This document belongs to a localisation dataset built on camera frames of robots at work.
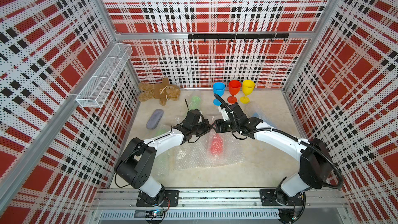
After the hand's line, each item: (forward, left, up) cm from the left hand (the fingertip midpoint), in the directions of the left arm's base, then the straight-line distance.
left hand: (215, 126), depth 88 cm
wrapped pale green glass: (-19, +27, -3) cm, 33 cm away
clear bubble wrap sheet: (-14, +11, -7) cm, 19 cm away
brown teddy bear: (+32, +38, -4) cm, 50 cm away
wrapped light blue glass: (+7, -30, -3) cm, 31 cm away
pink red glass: (-12, 0, 0) cm, 12 cm away
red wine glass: (+28, -14, +2) cm, 32 cm away
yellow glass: (+27, -22, +3) cm, 35 cm away
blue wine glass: (+27, -3, +3) cm, 27 cm away
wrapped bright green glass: (+21, +13, -5) cm, 25 cm away
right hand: (-2, -1, +4) cm, 5 cm away
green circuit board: (-40, +29, -9) cm, 51 cm away
